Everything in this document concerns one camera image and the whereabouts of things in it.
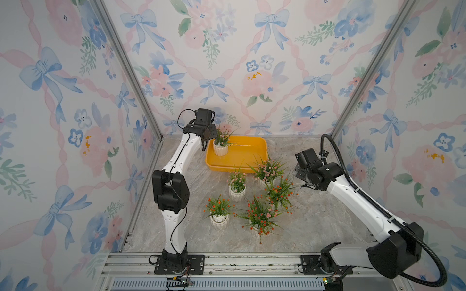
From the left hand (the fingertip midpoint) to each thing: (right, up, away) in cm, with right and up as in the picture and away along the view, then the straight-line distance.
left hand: (211, 131), depth 93 cm
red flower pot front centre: (+23, -36, -21) cm, 47 cm away
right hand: (+43, -17, -10) cm, 47 cm away
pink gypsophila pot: (+5, -5, +8) cm, 11 cm away
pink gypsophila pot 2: (+13, -25, -12) cm, 31 cm away
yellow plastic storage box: (+19, -11, +19) cm, 29 cm away
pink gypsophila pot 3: (+28, -20, -7) cm, 35 cm away
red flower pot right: (+32, -29, -14) cm, 45 cm away
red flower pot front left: (+6, -34, -19) cm, 40 cm away
